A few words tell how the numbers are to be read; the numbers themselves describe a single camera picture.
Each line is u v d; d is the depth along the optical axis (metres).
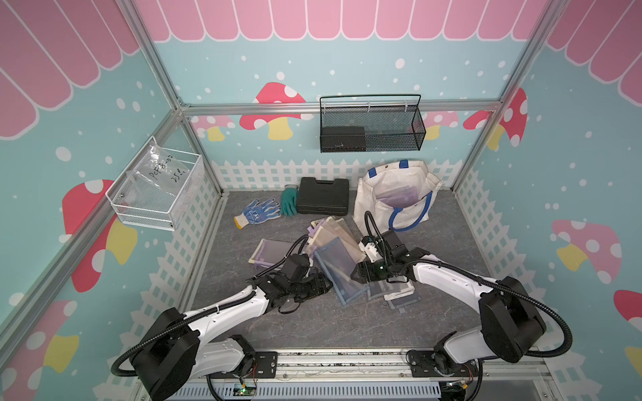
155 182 0.70
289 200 1.15
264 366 0.74
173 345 0.41
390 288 0.87
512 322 0.43
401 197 1.06
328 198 1.13
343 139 0.92
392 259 0.67
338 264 0.92
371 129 0.94
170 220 0.64
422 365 0.74
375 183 1.01
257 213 1.12
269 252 1.00
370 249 0.81
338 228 1.00
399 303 0.85
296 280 0.66
